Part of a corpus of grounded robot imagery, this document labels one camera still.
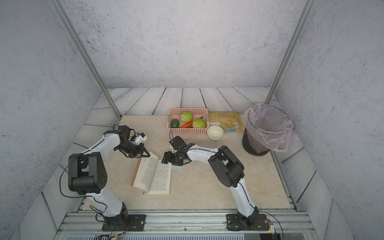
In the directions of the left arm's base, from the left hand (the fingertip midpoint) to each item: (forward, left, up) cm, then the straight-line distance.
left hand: (150, 154), depth 89 cm
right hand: (-4, -9, -4) cm, 10 cm away
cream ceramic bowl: (+21, -41, -6) cm, 46 cm away
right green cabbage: (+25, -30, -1) cm, 39 cm away
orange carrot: (+27, -21, -6) cm, 35 cm away
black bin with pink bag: (+14, -72, +6) cm, 74 cm away
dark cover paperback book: (-11, -2, -5) cm, 13 cm away
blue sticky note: (-5, -15, -7) cm, 17 cm away
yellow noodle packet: (+31, -54, -6) cm, 62 cm away
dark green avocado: (+28, -12, -4) cm, 30 cm away
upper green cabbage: (+32, -21, -1) cm, 38 cm away
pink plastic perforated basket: (+40, -29, -4) cm, 49 cm away
